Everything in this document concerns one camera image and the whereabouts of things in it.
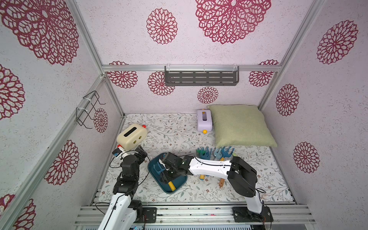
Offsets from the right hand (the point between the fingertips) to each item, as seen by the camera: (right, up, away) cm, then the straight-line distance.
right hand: (161, 177), depth 81 cm
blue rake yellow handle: (+42, +10, +16) cm, 46 cm away
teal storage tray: (+10, -2, -1) cm, 10 cm away
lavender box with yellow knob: (+28, +34, +24) cm, 50 cm away
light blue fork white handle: (+36, +10, +15) cm, 40 cm away
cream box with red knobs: (-22, +23, +14) cm, 34 cm away
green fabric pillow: (+52, +30, +17) cm, 62 cm away
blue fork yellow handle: (-3, +2, +8) cm, 9 cm away
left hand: (-14, +15, 0) cm, 21 cm away
